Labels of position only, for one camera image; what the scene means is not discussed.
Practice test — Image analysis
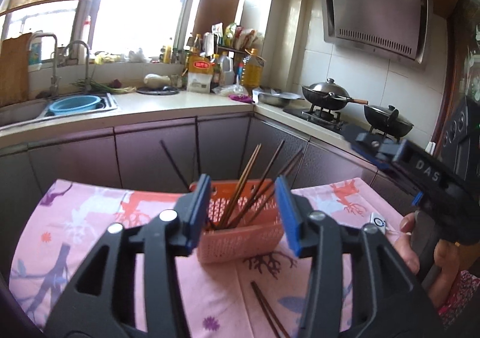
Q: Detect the brown chopstick on cloth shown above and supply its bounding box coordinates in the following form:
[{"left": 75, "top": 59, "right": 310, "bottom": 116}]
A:
[
  {"left": 264, "top": 296, "right": 290, "bottom": 338},
  {"left": 250, "top": 281, "right": 281, "bottom": 338}
]

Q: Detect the chrome kitchen faucet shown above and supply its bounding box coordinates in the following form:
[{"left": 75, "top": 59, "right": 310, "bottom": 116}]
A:
[{"left": 62, "top": 40, "right": 92, "bottom": 94}]

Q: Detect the dark chopstick leaning left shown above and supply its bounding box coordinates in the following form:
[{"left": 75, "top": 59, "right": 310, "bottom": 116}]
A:
[{"left": 227, "top": 140, "right": 285, "bottom": 228}]

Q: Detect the pink patterned tablecloth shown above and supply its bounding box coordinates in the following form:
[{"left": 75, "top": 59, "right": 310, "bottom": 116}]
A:
[{"left": 9, "top": 178, "right": 401, "bottom": 337}]

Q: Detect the steel bowl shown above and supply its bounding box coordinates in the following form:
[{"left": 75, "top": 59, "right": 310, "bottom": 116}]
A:
[{"left": 258, "top": 92, "right": 302, "bottom": 107}]

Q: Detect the white bag yellow label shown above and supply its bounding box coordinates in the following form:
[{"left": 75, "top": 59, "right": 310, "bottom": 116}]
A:
[{"left": 186, "top": 55, "right": 214, "bottom": 94}]

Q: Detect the brown chopstick in basket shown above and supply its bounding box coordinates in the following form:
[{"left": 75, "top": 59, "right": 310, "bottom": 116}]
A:
[{"left": 219, "top": 144, "right": 262, "bottom": 229}]

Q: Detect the pink plastic utensil basket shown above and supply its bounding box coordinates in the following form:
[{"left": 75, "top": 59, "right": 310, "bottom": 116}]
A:
[{"left": 196, "top": 180, "right": 284, "bottom": 264}]

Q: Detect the yellow cooking oil bottle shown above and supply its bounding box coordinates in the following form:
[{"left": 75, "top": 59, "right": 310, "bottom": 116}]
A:
[{"left": 241, "top": 48, "right": 264, "bottom": 92}]

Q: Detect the steel sink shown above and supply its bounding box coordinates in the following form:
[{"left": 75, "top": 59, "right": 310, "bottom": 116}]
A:
[{"left": 0, "top": 94, "right": 118, "bottom": 130}]

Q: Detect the dark upright chopstick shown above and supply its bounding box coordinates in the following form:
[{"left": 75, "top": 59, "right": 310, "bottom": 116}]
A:
[{"left": 194, "top": 117, "right": 202, "bottom": 175}]

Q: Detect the dark chopstick in basket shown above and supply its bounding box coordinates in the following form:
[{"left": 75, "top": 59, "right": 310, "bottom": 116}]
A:
[{"left": 160, "top": 140, "right": 190, "bottom": 191}]

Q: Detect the purple cloth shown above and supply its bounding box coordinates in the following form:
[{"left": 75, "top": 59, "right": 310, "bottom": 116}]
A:
[{"left": 229, "top": 94, "right": 253, "bottom": 104}]

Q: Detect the gas stove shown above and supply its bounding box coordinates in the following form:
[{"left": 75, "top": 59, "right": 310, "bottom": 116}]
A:
[{"left": 283, "top": 106, "right": 401, "bottom": 142}]

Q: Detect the black pot with lid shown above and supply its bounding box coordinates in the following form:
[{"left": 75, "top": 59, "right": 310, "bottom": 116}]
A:
[{"left": 364, "top": 105, "right": 413, "bottom": 140}]

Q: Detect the wooden cutting board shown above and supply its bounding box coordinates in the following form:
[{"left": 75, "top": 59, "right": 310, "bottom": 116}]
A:
[{"left": 0, "top": 33, "right": 32, "bottom": 107}]

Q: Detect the black wok with lid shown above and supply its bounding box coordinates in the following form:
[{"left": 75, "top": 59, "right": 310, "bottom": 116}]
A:
[{"left": 302, "top": 78, "right": 368, "bottom": 111}]

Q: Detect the white plastic jug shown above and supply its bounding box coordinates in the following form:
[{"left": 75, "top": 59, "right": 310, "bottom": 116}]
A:
[{"left": 220, "top": 51, "right": 235, "bottom": 86}]

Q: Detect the person's right hand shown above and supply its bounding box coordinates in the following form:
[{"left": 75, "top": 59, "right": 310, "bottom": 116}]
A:
[{"left": 394, "top": 213, "right": 461, "bottom": 310}]

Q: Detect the small white electronic device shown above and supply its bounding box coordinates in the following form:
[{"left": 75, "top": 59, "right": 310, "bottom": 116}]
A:
[{"left": 369, "top": 212, "right": 387, "bottom": 234}]

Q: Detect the blue plastic basin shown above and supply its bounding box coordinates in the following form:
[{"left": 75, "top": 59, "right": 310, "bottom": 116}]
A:
[{"left": 49, "top": 95, "right": 101, "bottom": 115}]

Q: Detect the range hood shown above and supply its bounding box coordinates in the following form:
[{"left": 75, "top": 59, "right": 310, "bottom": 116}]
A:
[{"left": 320, "top": 0, "right": 434, "bottom": 69}]

